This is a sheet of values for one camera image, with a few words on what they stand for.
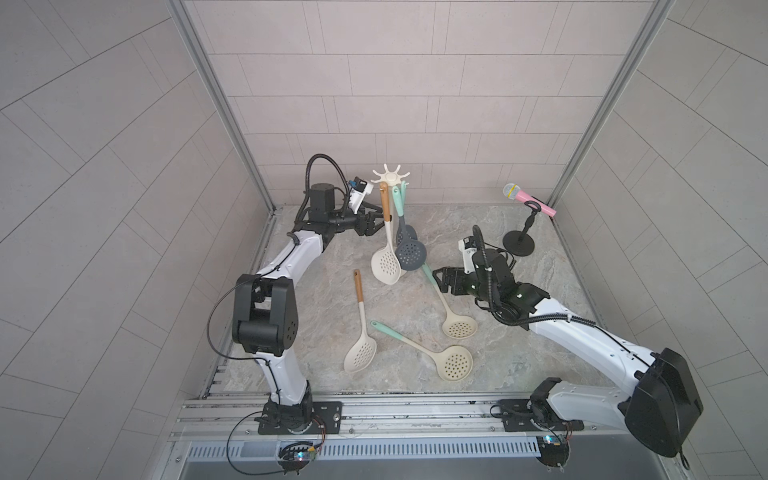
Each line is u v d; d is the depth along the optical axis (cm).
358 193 74
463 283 69
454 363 78
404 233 93
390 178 71
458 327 85
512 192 93
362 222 74
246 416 71
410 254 87
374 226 76
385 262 87
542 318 52
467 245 71
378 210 79
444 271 70
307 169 67
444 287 71
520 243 105
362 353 81
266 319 48
